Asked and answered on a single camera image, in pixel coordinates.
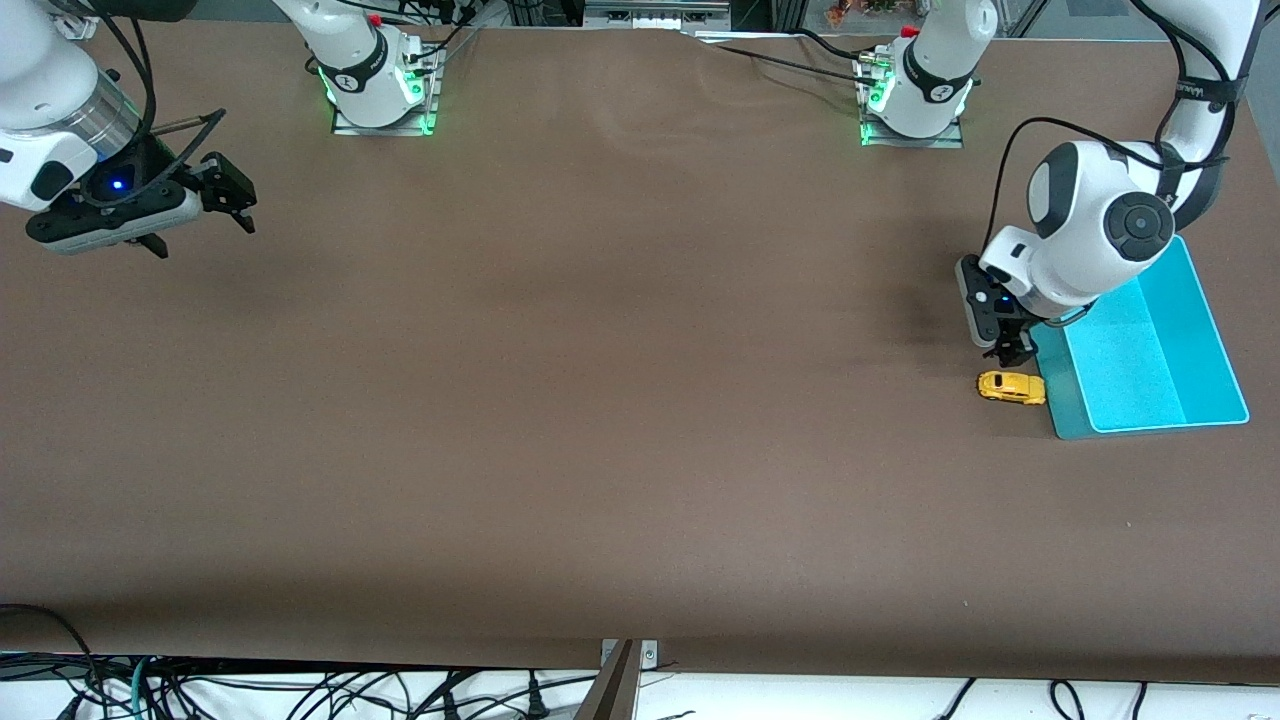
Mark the cyan plastic tray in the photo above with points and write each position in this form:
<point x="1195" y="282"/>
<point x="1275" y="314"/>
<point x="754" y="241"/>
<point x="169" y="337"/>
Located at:
<point x="1140" y="370"/>

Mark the brown support bar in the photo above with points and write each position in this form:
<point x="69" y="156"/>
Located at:
<point x="610" y="695"/>

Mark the metal table edge bracket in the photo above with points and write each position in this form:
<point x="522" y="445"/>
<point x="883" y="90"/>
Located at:
<point x="648" y="655"/>

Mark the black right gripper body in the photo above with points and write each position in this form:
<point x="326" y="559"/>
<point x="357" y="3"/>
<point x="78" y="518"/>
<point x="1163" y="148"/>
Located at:
<point x="157" y="164"/>

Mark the orange background objects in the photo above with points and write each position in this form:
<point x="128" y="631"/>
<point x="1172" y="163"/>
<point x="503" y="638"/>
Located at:
<point x="860" y="10"/>

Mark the silver metal box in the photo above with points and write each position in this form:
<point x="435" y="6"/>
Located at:
<point x="655" y="15"/>

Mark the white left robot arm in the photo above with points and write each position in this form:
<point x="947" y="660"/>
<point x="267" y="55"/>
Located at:
<point x="1080" y="220"/>

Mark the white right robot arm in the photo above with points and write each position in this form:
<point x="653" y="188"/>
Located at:
<point x="40" y="70"/>

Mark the yellow beetle toy car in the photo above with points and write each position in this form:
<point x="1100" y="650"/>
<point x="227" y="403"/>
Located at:
<point x="1010" y="387"/>

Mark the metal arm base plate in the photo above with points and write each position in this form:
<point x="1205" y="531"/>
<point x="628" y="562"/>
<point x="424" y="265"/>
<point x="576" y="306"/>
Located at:
<point x="915" y="142"/>
<point x="385" y="131"/>

